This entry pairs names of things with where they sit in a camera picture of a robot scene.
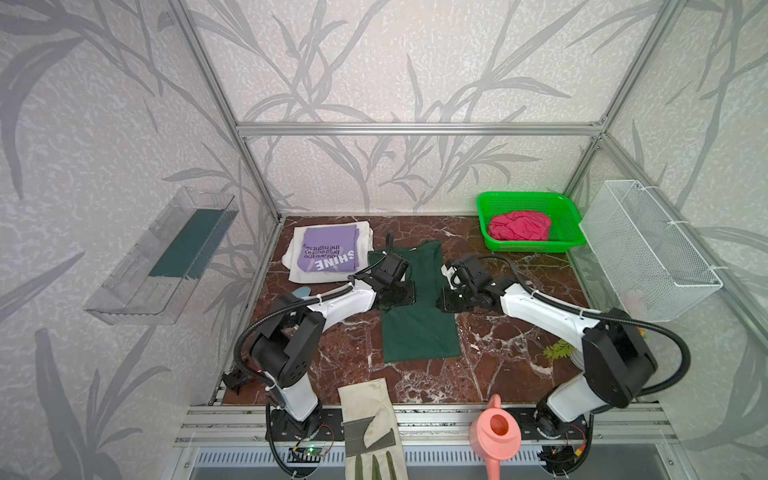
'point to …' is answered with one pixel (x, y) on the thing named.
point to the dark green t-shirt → (419, 330)
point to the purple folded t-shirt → (330, 249)
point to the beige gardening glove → (374, 449)
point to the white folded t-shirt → (290, 257)
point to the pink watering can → (495, 435)
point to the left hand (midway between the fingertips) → (420, 288)
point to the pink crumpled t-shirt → (520, 226)
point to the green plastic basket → (565, 232)
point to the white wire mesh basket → (654, 272)
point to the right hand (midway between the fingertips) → (435, 295)
